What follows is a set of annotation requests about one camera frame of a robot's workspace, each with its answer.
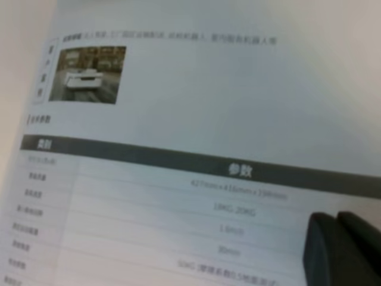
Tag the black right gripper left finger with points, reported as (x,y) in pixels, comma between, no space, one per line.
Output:
(330,255)

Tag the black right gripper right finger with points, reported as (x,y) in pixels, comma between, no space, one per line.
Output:
(366,237)

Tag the white robotics catalogue book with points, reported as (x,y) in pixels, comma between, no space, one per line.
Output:
(189,142)

